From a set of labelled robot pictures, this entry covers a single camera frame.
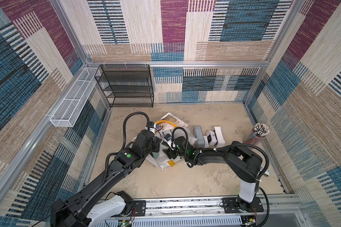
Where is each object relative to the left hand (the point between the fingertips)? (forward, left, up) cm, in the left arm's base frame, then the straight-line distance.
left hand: (157, 137), depth 77 cm
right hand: (+4, -7, -17) cm, 19 cm away
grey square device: (+9, -25, -11) cm, 29 cm away
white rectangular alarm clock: (+9, -39, -15) cm, 42 cm away
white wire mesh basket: (+20, +59, -3) cm, 62 cm away
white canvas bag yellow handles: (+4, -6, +3) cm, 8 cm away
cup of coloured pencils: (+5, -58, -3) cm, 58 cm away
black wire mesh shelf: (+50, +26, -3) cm, 56 cm away
